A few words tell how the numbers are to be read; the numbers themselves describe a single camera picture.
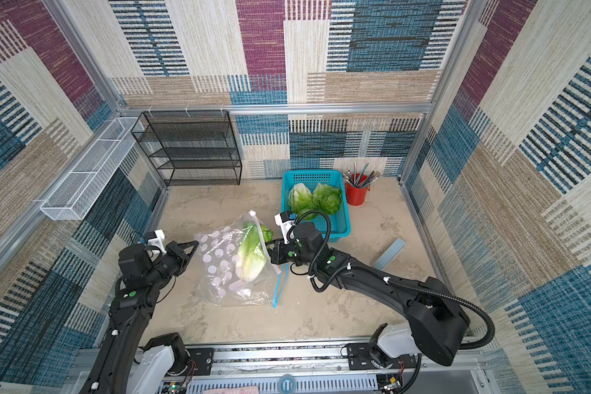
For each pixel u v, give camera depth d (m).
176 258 0.69
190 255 0.73
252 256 0.74
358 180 1.08
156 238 0.72
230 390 0.69
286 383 0.70
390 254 0.92
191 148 1.09
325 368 0.73
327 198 0.99
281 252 0.67
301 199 1.02
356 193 1.07
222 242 0.76
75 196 0.71
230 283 0.76
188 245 0.76
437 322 0.42
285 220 0.70
